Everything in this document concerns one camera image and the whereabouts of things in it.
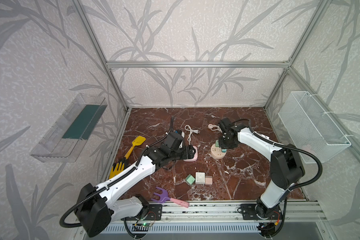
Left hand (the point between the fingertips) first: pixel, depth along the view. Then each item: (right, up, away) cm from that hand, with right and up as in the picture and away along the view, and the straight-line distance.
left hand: (192, 148), depth 77 cm
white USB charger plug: (+4, -18, +5) cm, 19 cm away
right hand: (+19, +1, +14) cm, 24 cm away
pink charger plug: (+9, -19, +5) cm, 22 cm away
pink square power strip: (+2, -7, +14) cm, 16 cm away
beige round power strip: (+15, -6, +16) cm, 23 cm away
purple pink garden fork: (-14, -26, -1) cm, 30 cm away
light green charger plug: (-1, -18, +5) cm, 19 cm away
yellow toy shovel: (-37, 0, +21) cm, 43 cm away
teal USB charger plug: (+20, -4, +14) cm, 24 cm away
